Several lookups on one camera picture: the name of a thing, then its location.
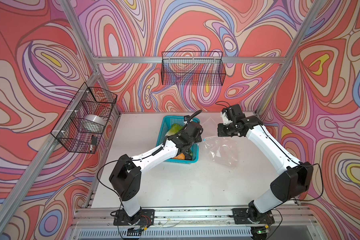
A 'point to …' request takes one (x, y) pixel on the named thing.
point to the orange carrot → (180, 156)
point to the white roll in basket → (93, 123)
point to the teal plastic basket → (168, 121)
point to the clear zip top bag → (223, 151)
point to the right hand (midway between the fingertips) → (220, 134)
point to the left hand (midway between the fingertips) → (200, 132)
